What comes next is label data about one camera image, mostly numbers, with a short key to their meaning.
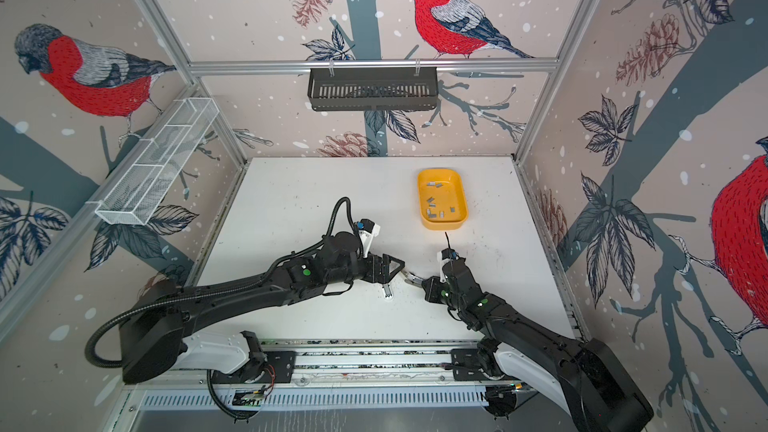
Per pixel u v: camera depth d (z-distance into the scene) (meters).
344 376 0.73
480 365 0.73
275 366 0.73
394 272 0.70
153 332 0.41
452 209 1.05
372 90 1.07
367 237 0.71
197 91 0.96
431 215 1.06
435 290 0.76
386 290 0.85
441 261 0.80
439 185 1.14
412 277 0.88
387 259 0.68
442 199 1.08
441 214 1.04
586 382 0.41
